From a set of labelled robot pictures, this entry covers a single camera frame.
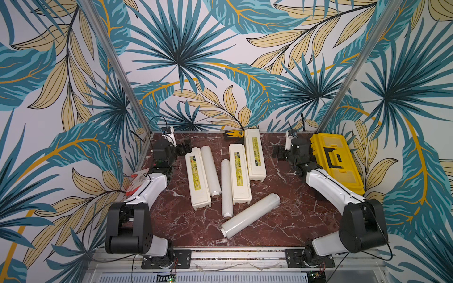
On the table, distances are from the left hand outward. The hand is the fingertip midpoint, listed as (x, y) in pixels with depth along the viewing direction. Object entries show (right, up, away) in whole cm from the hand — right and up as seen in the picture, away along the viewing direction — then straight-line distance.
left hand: (181, 139), depth 85 cm
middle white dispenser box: (+29, -17, +5) cm, 34 cm away
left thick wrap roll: (+14, -21, +9) cm, 27 cm away
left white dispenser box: (+8, -21, +1) cm, 23 cm away
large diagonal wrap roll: (+42, -32, 0) cm, 53 cm away
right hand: (+50, -3, +3) cm, 50 cm away
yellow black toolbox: (+75, -7, +4) cm, 76 cm away
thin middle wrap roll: (+22, -25, +4) cm, 33 cm away
